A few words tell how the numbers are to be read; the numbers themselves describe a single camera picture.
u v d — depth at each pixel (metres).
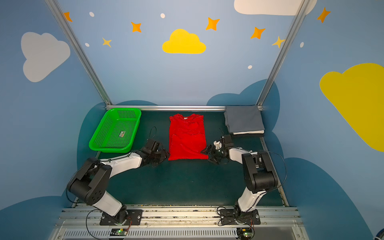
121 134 1.08
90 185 0.45
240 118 1.08
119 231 0.71
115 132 1.08
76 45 0.81
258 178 0.48
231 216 0.75
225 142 0.80
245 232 0.72
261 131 1.05
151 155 0.73
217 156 0.84
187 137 1.05
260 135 1.07
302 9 0.70
